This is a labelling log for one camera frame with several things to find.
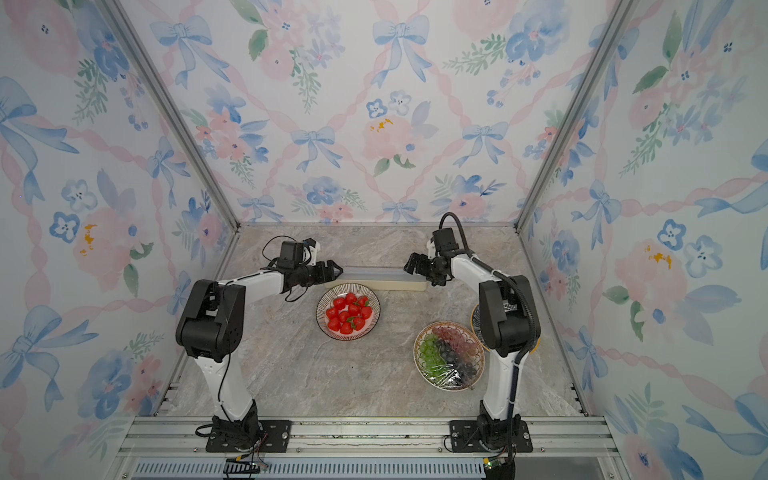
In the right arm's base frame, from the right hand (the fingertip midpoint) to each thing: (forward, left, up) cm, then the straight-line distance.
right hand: (416, 270), depth 100 cm
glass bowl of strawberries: (-14, +22, -3) cm, 26 cm away
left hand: (-1, +27, 0) cm, 27 cm away
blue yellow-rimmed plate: (-17, -18, -5) cm, 26 cm away
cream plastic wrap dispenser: (-5, +12, +3) cm, 13 cm away
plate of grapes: (-28, -8, -2) cm, 30 cm away
